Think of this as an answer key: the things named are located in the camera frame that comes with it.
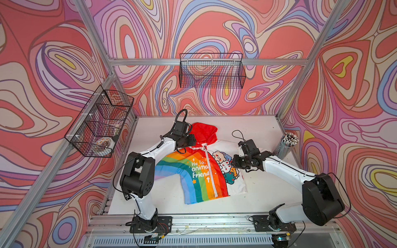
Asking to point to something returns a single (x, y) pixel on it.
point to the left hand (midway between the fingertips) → (195, 140)
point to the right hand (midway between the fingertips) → (233, 166)
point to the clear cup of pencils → (288, 140)
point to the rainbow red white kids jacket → (205, 169)
